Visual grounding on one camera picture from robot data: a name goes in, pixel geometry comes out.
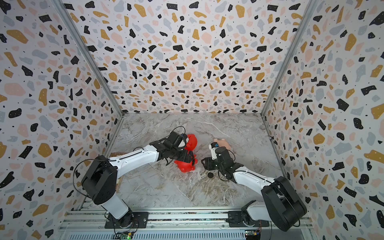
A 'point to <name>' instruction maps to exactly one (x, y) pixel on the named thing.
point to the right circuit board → (252, 232)
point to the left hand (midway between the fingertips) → (190, 155)
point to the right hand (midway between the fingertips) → (205, 160)
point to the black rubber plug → (210, 175)
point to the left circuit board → (126, 235)
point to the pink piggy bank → (222, 142)
